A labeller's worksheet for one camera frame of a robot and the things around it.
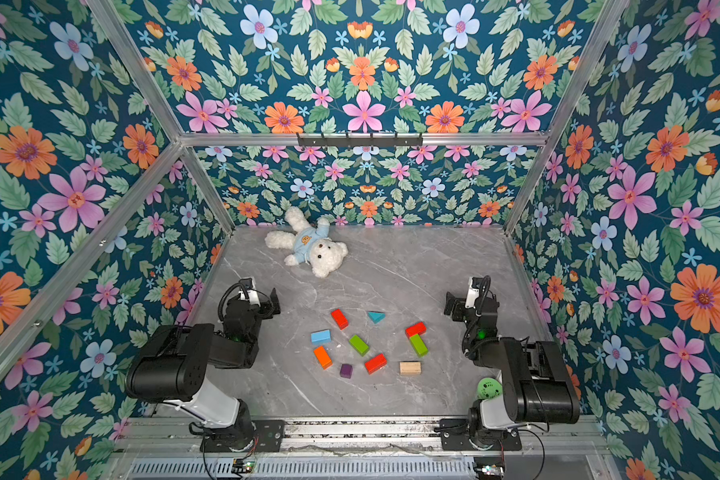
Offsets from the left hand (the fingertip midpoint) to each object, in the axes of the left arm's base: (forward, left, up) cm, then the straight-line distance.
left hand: (260, 288), depth 93 cm
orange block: (-21, -19, -8) cm, 29 cm away
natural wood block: (-26, -45, -6) cm, 52 cm away
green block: (-19, -48, -7) cm, 53 cm away
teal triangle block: (-10, -36, -7) cm, 38 cm away
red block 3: (-24, -35, -8) cm, 43 cm away
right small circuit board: (-50, -61, -9) cm, 79 cm away
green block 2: (-18, -30, -7) cm, 36 cm away
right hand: (-6, -67, -1) cm, 67 cm away
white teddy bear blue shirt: (+15, -15, +2) cm, 22 cm away
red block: (-9, -25, -7) cm, 27 cm away
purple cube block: (-26, -27, -7) cm, 37 cm away
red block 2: (-14, -48, -8) cm, 51 cm away
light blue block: (-15, -19, -6) cm, 25 cm away
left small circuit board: (-45, -1, -10) cm, 46 cm away
